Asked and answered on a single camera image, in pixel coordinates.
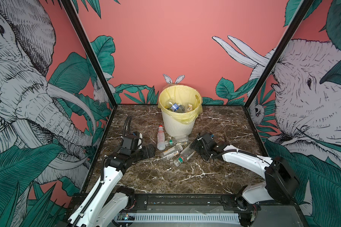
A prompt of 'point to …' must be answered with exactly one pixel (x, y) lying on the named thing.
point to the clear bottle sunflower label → (186, 154)
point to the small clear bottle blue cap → (176, 107)
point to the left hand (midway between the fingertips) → (150, 148)
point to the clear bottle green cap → (189, 108)
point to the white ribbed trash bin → (175, 128)
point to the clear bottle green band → (179, 139)
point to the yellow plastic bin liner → (181, 94)
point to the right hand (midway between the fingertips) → (191, 146)
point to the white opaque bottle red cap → (161, 145)
